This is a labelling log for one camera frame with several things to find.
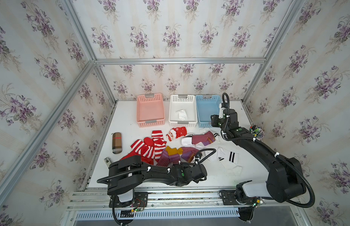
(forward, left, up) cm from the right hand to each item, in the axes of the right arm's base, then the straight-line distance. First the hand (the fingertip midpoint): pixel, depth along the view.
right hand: (216, 116), depth 87 cm
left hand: (-29, +11, -16) cm, 35 cm away
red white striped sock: (-15, +40, -16) cm, 46 cm away
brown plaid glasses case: (-11, +65, -17) cm, 68 cm away
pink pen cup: (-6, -27, -8) cm, 29 cm away
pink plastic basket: (+21, +48, -19) cm, 55 cm away
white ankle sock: (-10, +18, -14) cm, 25 cm away
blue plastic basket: (+25, 0, -17) cm, 30 cm away
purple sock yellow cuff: (-20, +29, -16) cm, 38 cm away
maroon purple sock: (-7, +4, -16) cm, 18 cm away
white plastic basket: (+29, +23, -17) cm, 41 cm away
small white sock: (+13, +21, -15) cm, 29 cm away
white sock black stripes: (-22, -9, -18) cm, 30 cm away
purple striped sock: (-18, +17, -17) cm, 29 cm away
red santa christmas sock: (-3, +25, -17) cm, 30 cm away
